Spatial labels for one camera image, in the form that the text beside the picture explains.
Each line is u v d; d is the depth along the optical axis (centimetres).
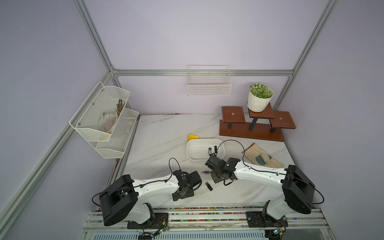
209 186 84
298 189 43
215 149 100
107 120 77
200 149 101
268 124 97
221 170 64
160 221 73
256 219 73
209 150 98
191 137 107
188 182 61
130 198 41
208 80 98
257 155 96
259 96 82
